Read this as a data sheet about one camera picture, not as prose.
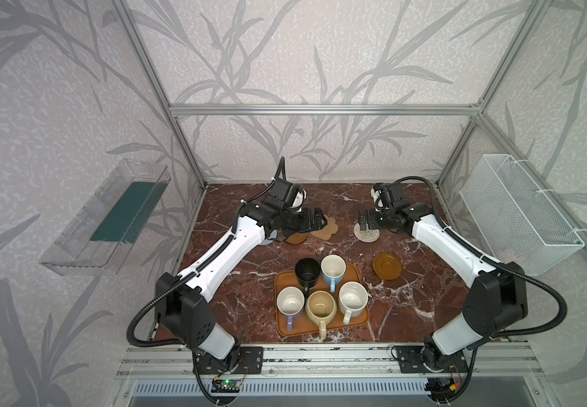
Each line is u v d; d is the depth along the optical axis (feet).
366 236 3.34
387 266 3.07
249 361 2.41
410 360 2.41
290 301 2.73
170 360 2.46
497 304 1.43
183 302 1.34
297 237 3.28
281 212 1.96
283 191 1.96
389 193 2.20
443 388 2.48
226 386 2.35
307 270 2.77
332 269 2.98
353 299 2.78
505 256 2.36
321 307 2.73
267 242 3.25
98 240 2.07
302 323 2.64
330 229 3.43
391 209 2.14
